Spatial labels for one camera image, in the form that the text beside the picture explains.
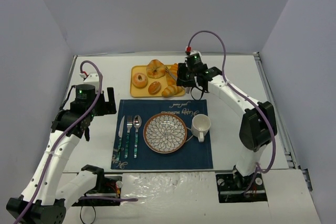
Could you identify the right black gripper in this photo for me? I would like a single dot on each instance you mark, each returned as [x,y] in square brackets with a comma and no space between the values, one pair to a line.
[184,78]

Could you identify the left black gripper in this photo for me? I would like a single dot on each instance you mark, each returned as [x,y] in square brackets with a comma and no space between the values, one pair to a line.
[105,106]

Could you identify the large striped croissant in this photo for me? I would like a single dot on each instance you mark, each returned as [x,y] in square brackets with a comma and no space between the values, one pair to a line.
[173,69]

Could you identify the metal serving tongs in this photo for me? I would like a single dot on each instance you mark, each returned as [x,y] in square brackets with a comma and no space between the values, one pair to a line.
[167,70]

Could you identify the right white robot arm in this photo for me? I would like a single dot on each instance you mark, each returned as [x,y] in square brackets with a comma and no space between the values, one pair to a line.
[258,127]

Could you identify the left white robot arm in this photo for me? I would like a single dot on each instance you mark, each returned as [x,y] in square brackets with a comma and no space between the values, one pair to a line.
[42,201]

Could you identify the large twisted bagel bread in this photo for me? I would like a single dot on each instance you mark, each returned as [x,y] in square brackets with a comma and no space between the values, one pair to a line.
[155,69]

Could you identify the small striped croissant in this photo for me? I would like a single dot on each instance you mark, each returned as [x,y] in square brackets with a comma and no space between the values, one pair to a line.
[171,90]

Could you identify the small round bun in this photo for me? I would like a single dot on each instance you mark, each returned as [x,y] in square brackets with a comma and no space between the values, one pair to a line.
[154,88]

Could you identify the yellow serving tray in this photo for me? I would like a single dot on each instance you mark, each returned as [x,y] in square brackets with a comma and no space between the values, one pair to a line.
[143,92]

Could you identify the pink glazed donut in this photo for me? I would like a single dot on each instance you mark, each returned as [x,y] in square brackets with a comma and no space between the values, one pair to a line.
[139,80]

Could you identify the white ceramic mug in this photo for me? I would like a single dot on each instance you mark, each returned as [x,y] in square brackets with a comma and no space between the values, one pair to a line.
[200,126]

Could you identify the dark blue placemat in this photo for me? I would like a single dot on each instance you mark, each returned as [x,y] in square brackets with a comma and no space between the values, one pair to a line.
[192,155]

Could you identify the floral patterned ceramic plate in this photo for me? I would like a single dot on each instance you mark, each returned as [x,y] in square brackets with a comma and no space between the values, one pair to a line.
[165,133]

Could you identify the table knife patterned handle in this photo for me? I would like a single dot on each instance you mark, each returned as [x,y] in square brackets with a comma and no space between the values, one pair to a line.
[120,133]

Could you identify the table fork patterned handle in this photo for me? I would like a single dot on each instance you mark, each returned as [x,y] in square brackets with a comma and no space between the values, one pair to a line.
[129,127]

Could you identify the table spoon patterned handle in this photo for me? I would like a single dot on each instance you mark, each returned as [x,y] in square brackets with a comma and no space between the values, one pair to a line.
[137,121]

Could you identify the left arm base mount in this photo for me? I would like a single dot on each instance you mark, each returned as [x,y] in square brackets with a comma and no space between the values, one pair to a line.
[108,188]

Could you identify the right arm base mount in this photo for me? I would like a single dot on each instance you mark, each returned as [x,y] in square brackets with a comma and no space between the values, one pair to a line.
[234,189]

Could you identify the aluminium table edge rail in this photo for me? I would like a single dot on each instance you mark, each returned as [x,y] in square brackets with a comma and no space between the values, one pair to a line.
[283,134]

